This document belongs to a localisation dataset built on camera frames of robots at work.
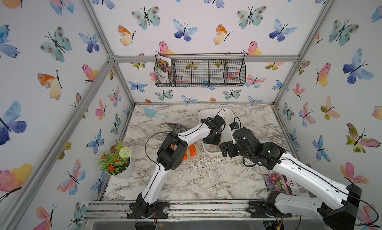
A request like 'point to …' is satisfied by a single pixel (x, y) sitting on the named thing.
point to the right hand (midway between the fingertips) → (229, 142)
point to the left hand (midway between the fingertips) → (217, 141)
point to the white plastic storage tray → (226, 114)
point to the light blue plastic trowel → (152, 113)
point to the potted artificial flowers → (118, 163)
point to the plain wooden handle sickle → (176, 128)
